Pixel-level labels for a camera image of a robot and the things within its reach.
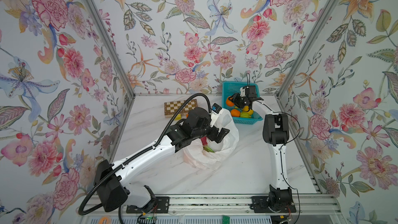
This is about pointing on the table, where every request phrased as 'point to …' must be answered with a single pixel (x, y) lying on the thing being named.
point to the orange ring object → (108, 220)
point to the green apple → (245, 115)
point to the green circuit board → (226, 220)
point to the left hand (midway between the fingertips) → (224, 127)
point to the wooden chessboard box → (171, 108)
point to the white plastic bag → (197, 154)
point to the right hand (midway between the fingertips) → (230, 98)
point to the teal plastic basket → (230, 88)
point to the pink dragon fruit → (204, 143)
